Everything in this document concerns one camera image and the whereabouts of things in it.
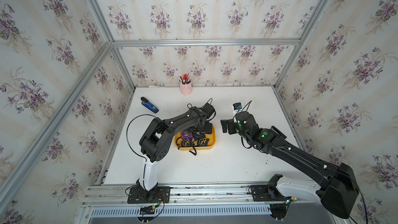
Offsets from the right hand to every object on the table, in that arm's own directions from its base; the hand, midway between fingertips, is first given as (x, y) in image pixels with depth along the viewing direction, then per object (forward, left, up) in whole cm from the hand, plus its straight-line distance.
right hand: (230, 119), depth 80 cm
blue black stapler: (+22, +54, -16) cm, 60 cm away
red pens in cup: (+39, +28, -8) cm, 49 cm away
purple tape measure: (-2, +25, -15) cm, 29 cm away
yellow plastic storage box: (-5, +9, -17) cm, 19 cm away
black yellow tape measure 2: (-6, +14, -15) cm, 22 cm away
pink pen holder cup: (+35, +27, -14) cm, 46 cm away
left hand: (+1, +14, -16) cm, 21 cm away
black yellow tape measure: (-7, +22, -14) cm, 27 cm away
